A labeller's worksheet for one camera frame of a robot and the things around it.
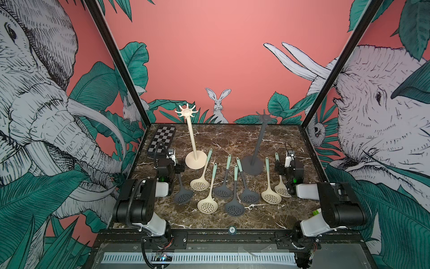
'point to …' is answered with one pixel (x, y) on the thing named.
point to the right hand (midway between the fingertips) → (285, 157)
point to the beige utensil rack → (195, 160)
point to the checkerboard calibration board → (161, 141)
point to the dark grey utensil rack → (253, 165)
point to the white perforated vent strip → (205, 258)
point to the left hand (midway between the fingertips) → (174, 155)
